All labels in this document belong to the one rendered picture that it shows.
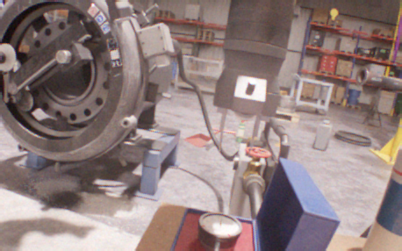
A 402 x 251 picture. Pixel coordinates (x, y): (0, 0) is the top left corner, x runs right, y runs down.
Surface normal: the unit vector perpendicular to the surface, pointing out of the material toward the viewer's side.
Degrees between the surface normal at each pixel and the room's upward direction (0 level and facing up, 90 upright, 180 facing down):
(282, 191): 90
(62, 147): 90
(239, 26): 90
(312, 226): 90
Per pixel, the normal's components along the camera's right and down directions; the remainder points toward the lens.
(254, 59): -0.15, 0.33
